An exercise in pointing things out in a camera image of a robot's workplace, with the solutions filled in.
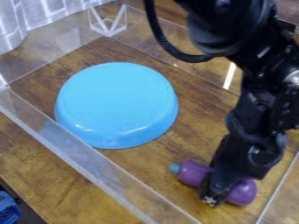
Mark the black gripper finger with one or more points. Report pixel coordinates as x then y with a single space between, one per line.
213 191

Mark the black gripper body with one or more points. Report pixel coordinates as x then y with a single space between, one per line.
252 147

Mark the purple toy eggplant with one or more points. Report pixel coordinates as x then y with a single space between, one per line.
190 173

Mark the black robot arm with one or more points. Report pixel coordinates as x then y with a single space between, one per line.
240 30

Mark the blue upside-down tray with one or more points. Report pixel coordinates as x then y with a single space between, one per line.
116 105

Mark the blue object at corner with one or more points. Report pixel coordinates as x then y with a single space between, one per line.
9 209

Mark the white grid curtain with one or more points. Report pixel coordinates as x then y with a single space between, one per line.
24 15

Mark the clear acrylic corner bracket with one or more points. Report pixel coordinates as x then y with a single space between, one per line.
105 26

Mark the clear acrylic enclosure wall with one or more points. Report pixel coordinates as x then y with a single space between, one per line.
77 184

